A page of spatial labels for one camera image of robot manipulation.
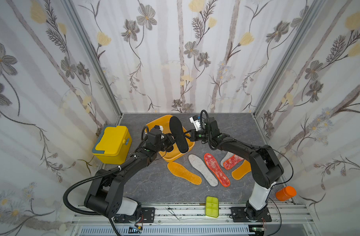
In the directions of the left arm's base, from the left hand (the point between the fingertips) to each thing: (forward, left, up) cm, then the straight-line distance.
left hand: (178, 136), depth 84 cm
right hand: (+1, -4, +3) cm, 5 cm away
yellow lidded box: (-3, +38, -3) cm, 39 cm away
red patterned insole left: (-19, -26, -17) cm, 37 cm away
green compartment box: (-35, -17, -17) cm, 42 cm away
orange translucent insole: (-14, 0, -18) cm, 22 cm away
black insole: (+6, +1, +2) cm, 7 cm away
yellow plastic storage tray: (+22, +11, -12) cm, 28 cm away
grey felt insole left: (-10, -13, -18) cm, 24 cm away
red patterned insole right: (-9, -34, -17) cm, 39 cm away
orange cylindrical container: (-31, -54, -9) cm, 63 cm away
